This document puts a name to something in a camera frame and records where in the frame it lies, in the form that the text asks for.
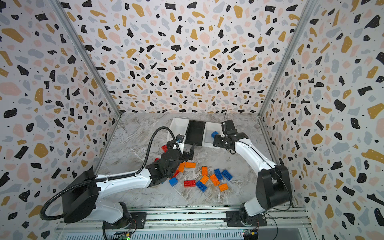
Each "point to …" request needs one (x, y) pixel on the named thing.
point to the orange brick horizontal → (190, 165)
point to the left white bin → (178, 126)
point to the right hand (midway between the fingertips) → (217, 139)
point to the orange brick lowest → (223, 187)
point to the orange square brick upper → (204, 171)
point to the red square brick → (156, 159)
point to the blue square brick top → (213, 134)
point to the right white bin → (210, 127)
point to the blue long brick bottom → (201, 186)
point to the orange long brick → (214, 180)
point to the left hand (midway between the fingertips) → (188, 140)
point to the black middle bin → (194, 132)
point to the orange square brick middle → (204, 179)
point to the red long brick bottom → (189, 183)
